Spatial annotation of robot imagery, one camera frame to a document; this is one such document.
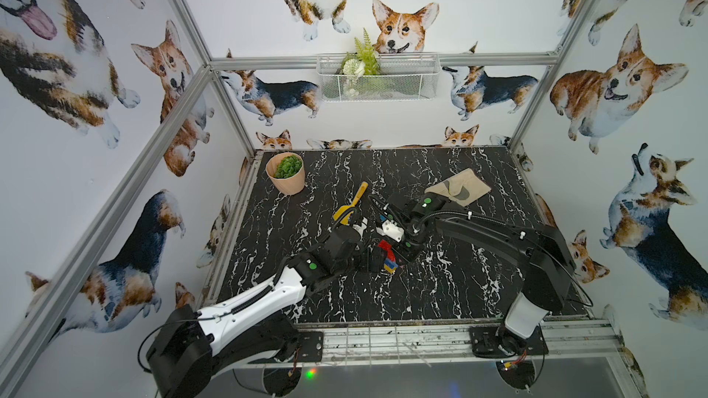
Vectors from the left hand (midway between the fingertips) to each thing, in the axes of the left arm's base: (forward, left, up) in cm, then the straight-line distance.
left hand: (378, 248), depth 79 cm
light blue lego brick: (-3, -3, -4) cm, 6 cm away
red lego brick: (-3, -2, +6) cm, 7 cm away
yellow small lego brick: (-2, -4, -11) cm, 11 cm away
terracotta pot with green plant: (+31, +32, -3) cm, 45 cm away
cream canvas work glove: (+29, -35, -12) cm, 47 cm away
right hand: (-3, -6, -1) cm, 7 cm away
